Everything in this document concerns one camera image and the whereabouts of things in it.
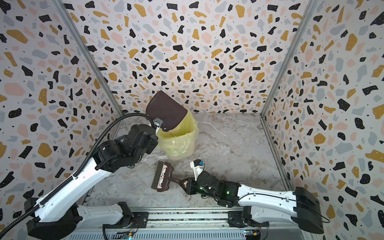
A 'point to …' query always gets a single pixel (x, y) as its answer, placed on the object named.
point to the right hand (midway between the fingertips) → (176, 182)
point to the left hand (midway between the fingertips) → (148, 131)
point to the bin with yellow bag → (178, 144)
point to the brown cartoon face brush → (161, 178)
